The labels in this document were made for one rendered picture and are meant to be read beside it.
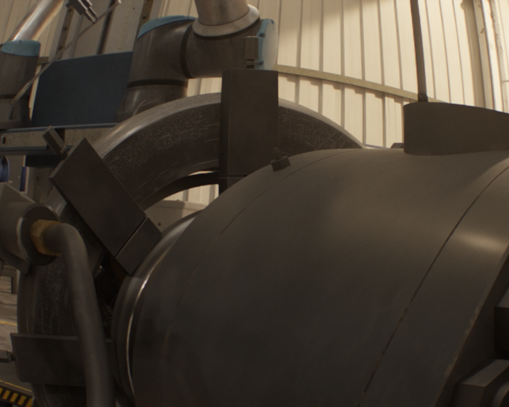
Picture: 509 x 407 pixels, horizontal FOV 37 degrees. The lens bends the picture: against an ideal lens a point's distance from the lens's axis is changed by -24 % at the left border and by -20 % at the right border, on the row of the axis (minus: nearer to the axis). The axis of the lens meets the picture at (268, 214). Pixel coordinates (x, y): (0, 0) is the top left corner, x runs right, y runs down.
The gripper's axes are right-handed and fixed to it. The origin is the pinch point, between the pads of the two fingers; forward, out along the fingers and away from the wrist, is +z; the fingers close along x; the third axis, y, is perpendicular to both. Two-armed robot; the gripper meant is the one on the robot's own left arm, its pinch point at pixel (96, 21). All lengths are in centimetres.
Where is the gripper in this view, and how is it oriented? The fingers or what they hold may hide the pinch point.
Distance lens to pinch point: 108.2
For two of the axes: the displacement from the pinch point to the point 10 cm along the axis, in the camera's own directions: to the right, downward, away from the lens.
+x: 0.7, -5.2, 8.5
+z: 6.1, 7.0, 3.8
